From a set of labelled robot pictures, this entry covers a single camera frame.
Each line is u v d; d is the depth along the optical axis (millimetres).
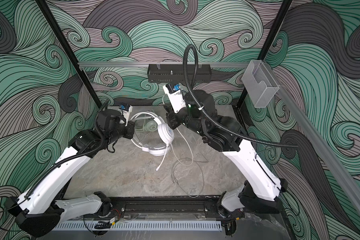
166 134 595
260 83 789
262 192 377
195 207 738
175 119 451
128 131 600
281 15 736
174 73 952
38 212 376
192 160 934
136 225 697
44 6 713
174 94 409
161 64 923
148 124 994
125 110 580
